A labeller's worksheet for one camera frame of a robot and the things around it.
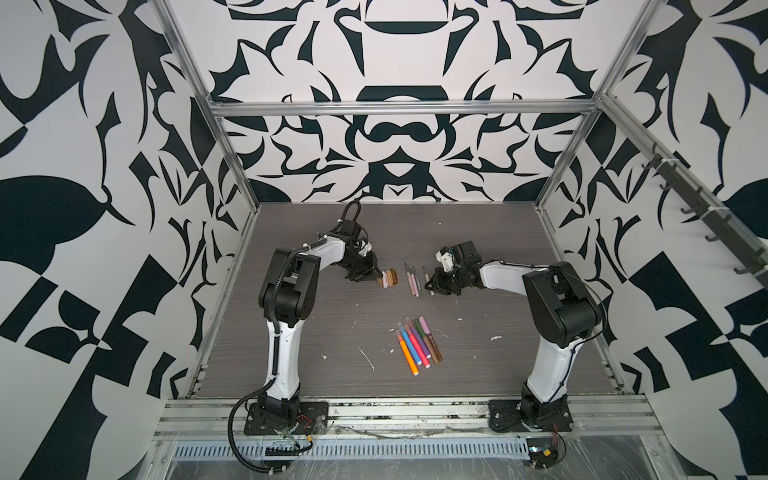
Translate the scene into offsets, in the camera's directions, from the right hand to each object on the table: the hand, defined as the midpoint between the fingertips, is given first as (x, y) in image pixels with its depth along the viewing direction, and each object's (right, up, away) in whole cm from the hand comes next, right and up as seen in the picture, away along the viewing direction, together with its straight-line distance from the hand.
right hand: (427, 283), depth 96 cm
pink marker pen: (-4, -1, +1) cm, 4 cm away
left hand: (-14, +4, +2) cm, 15 cm away
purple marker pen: (-4, -14, -9) cm, 17 cm away
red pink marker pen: (-3, -18, -13) cm, 22 cm away
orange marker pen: (-8, -18, -12) cm, 23 cm away
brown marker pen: (-1, -13, -9) cm, 16 cm away
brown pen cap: (-11, +2, +3) cm, 11 cm away
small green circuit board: (+24, -36, -25) cm, 50 cm away
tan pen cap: (-12, +1, +3) cm, 12 cm away
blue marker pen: (-7, -15, -11) cm, 20 cm away
